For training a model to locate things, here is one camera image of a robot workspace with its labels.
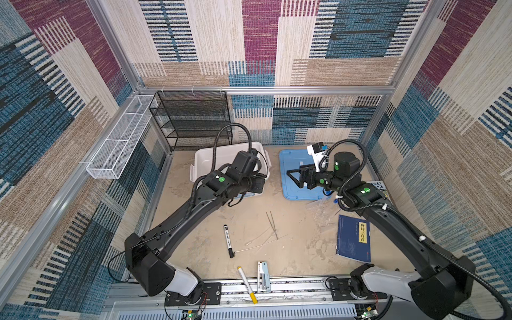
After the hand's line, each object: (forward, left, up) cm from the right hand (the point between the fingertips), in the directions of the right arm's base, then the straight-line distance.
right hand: (294, 173), depth 73 cm
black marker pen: (-14, +26, -27) cm, 40 cm away
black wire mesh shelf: (+45, +48, -9) cm, 67 cm away
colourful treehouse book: (+10, -46, -26) cm, 54 cm away
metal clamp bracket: (-28, +12, -26) cm, 40 cm away
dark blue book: (-14, -26, -28) cm, 41 cm away
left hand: (+1, +12, -3) cm, 12 cm away
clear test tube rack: (-1, -16, -28) cm, 32 cm away
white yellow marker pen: (-33, +17, -28) cm, 46 cm away
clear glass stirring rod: (-17, +19, -30) cm, 39 cm away
